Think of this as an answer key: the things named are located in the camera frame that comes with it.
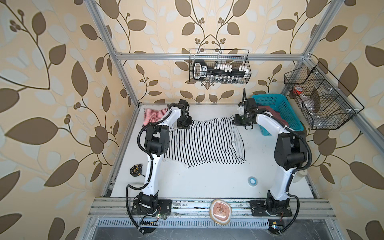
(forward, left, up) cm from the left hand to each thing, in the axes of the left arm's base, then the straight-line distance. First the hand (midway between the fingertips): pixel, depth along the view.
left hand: (191, 125), depth 102 cm
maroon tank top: (+14, -62, -2) cm, 64 cm away
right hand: (-1, -30, +5) cm, 30 cm away
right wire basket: (-7, -68, +31) cm, 75 cm away
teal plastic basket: (+22, -67, +2) cm, 70 cm away
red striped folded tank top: (+8, +30, 0) cm, 31 cm away
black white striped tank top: (-10, -16, -5) cm, 19 cm away
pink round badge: (-50, -17, -1) cm, 53 cm away
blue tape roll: (-35, -36, -5) cm, 50 cm away
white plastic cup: (-34, -57, +5) cm, 67 cm away
